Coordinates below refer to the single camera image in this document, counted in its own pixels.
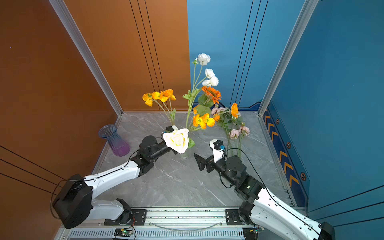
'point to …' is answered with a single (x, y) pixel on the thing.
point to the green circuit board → (123, 232)
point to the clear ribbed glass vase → (187, 154)
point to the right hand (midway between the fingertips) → (201, 150)
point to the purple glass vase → (119, 147)
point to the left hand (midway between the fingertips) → (185, 133)
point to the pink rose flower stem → (234, 133)
